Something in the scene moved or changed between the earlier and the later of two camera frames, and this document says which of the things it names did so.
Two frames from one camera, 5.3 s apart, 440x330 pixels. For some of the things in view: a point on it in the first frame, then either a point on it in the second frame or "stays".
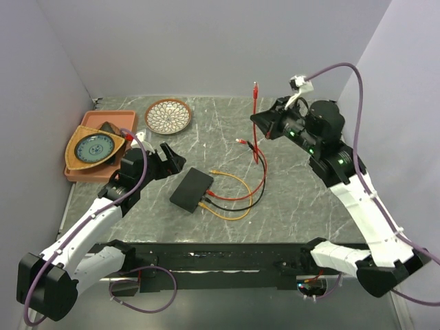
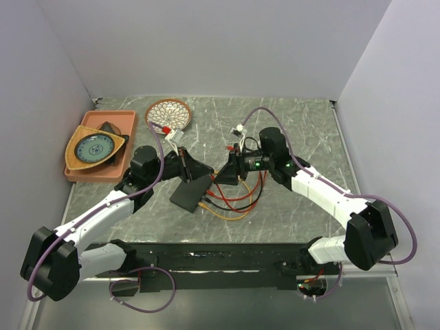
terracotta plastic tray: x=124 y=122 stays
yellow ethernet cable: x=207 y=208 stays
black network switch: x=191 y=190 stays
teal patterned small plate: x=94 y=148 stays
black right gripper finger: x=265 y=120 to x=228 y=174
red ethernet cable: x=255 y=97 to x=232 y=148
